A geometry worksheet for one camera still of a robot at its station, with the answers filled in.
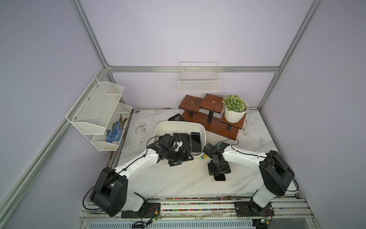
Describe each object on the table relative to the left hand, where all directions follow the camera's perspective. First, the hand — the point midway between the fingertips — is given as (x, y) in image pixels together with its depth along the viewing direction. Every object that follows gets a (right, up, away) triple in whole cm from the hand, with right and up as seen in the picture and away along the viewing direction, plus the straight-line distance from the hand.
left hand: (186, 162), depth 81 cm
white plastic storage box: (-13, +19, +26) cm, 34 cm away
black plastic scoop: (-8, +27, +34) cm, 44 cm away
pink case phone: (+19, -9, -1) cm, 21 cm away
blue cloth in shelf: (-45, +15, +7) cm, 48 cm away
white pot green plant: (+29, +31, +1) cm, 42 cm away
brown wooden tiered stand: (+17, +31, +20) cm, 41 cm away
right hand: (+20, -9, +4) cm, 22 cm away
